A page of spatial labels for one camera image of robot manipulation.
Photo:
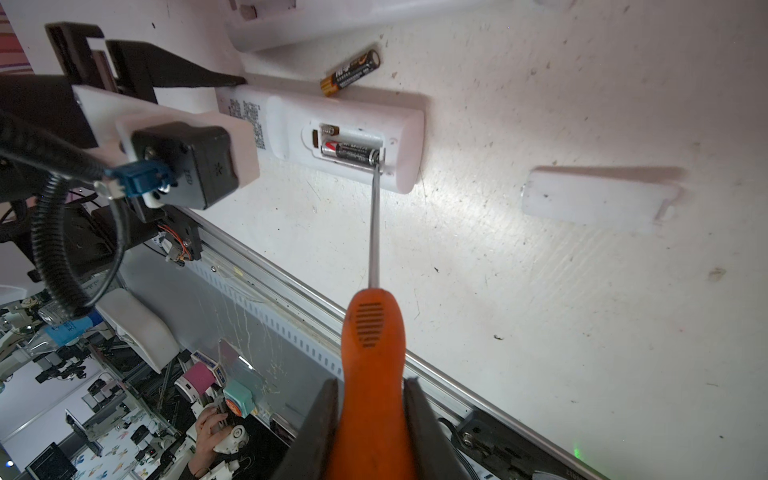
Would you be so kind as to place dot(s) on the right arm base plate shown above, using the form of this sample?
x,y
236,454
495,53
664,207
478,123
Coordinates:
x,y
507,454

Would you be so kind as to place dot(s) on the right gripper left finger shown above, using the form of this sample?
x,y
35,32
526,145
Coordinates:
x,y
308,455

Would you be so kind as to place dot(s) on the aluminium front rail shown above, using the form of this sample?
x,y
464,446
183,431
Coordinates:
x,y
271,317

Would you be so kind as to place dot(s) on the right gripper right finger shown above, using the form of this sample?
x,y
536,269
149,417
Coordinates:
x,y
434,455

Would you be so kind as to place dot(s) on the white remote control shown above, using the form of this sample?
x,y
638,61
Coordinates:
x,y
291,127
260,25

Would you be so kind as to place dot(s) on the black AAA battery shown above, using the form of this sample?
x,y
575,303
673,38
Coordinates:
x,y
356,154
351,73

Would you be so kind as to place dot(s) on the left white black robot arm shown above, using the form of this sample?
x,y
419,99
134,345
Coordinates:
x,y
92,165

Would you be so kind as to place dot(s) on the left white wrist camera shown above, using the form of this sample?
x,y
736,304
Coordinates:
x,y
165,156

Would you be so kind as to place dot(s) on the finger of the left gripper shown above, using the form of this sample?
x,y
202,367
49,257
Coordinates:
x,y
142,67

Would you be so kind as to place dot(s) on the orange black screwdriver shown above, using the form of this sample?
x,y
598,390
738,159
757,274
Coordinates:
x,y
372,438

